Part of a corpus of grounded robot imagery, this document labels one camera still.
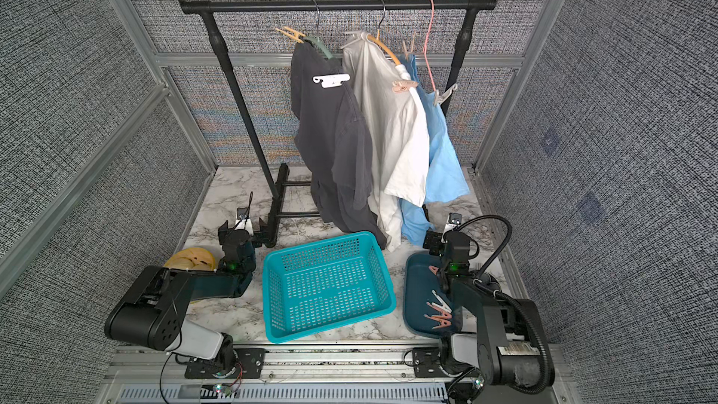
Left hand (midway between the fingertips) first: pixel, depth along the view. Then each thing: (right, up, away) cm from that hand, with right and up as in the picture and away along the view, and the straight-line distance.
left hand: (247, 217), depth 90 cm
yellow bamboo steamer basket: (-18, -13, 0) cm, 23 cm away
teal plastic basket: (+25, -21, -2) cm, 33 cm away
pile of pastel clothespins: (+60, -28, -10) cm, 67 cm away
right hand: (+64, -2, 0) cm, 64 cm away
